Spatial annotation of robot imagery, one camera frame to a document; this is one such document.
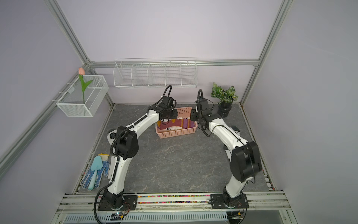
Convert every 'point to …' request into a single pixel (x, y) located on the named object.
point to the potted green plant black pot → (225, 97)
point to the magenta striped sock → (182, 123)
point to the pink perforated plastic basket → (182, 112)
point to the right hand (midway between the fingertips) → (195, 112)
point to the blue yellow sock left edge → (104, 157)
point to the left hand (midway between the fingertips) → (177, 113)
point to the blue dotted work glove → (86, 182)
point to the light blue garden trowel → (97, 164)
